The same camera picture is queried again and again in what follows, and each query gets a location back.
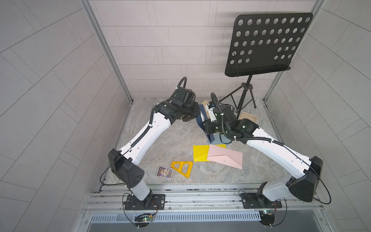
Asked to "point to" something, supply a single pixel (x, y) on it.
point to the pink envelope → (227, 156)
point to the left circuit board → (144, 217)
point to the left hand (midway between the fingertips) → (205, 111)
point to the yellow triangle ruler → (180, 168)
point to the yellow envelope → (201, 152)
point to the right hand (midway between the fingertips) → (202, 124)
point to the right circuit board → (267, 217)
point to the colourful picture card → (165, 172)
